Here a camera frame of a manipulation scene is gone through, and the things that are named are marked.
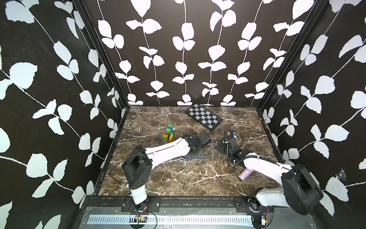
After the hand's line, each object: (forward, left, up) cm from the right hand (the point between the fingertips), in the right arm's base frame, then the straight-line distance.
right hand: (221, 141), depth 91 cm
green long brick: (+10, +35, -4) cm, 37 cm away
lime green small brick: (+7, +38, -6) cm, 39 cm away
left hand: (-9, +16, +2) cm, 18 cm away
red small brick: (+9, +37, -5) cm, 39 cm away
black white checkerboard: (+26, +10, -5) cm, 28 cm away
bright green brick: (+15, +36, -6) cm, 39 cm away
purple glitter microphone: (-19, -12, -5) cm, 23 cm away
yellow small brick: (+5, +34, -4) cm, 35 cm away
